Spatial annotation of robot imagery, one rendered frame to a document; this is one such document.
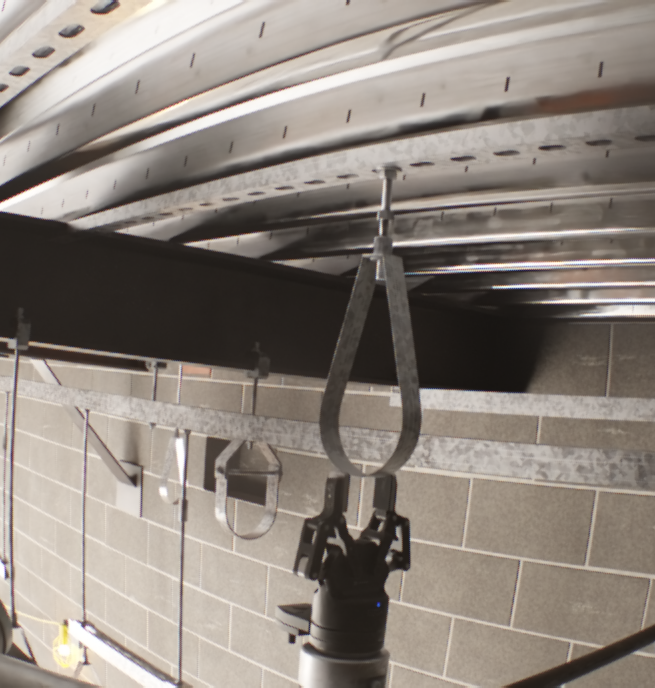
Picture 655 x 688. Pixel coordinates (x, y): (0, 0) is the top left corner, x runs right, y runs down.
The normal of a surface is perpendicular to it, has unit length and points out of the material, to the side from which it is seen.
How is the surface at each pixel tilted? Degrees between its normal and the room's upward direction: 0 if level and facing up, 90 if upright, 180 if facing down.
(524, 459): 90
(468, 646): 90
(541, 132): 90
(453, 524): 90
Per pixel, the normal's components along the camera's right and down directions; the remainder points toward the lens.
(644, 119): -0.73, -0.11
